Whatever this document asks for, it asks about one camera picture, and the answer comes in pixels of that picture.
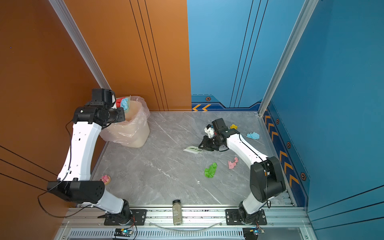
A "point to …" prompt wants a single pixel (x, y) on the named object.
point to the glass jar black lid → (177, 210)
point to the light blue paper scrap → (254, 135)
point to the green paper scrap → (210, 172)
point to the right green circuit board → (250, 233)
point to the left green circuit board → (123, 232)
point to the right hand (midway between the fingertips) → (199, 147)
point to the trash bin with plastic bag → (135, 131)
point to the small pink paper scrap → (232, 165)
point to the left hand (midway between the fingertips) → (118, 112)
